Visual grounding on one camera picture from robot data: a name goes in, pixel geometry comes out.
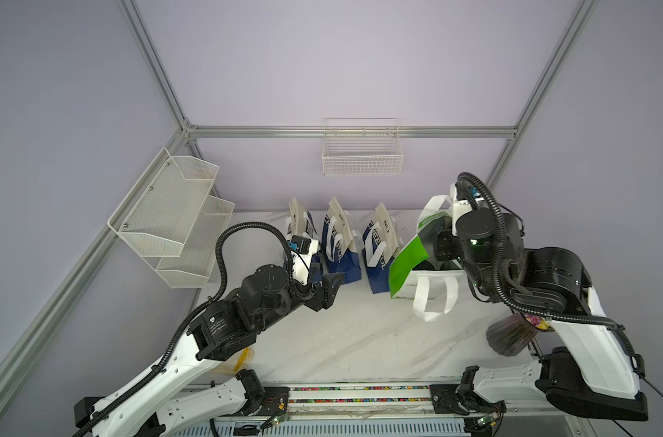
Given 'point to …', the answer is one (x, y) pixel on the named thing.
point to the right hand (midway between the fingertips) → (445, 226)
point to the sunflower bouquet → (513, 334)
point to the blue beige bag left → (300, 223)
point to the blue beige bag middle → (341, 241)
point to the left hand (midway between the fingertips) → (328, 275)
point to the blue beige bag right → (381, 247)
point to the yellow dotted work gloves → (246, 355)
